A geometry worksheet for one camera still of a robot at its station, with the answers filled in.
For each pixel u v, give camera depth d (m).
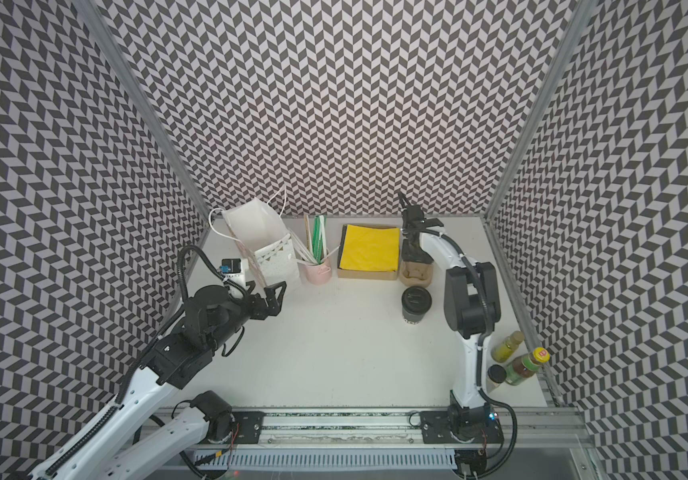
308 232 0.94
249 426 0.72
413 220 0.76
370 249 1.06
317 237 0.94
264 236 1.02
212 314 0.51
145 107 0.88
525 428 0.76
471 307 0.54
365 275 1.03
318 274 0.94
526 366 0.72
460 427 0.65
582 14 0.67
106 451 0.42
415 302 0.86
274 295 0.65
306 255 0.95
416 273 0.98
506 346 0.77
